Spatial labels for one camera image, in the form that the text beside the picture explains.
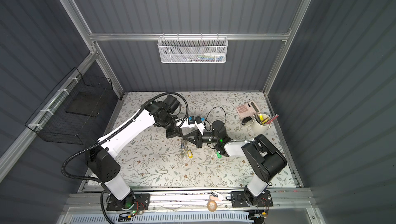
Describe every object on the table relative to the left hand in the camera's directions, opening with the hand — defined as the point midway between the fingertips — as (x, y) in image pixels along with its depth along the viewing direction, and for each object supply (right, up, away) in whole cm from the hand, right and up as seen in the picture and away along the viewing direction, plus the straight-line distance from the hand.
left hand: (181, 133), depth 79 cm
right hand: (+3, -4, 0) cm, 5 cm away
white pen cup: (+46, 0, +14) cm, 48 cm away
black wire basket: (-53, +11, -5) cm, 55 cm away
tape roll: (+16, -34, -6) cm, 38 cm away
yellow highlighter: (+48, +7, +15) cm, 51 cm away
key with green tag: (+21, -15, +10) cm, 27 cm away
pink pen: (+52, +6, +11) cm, 54 cm away
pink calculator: (+44, +12, +29) cm, 54 cm away
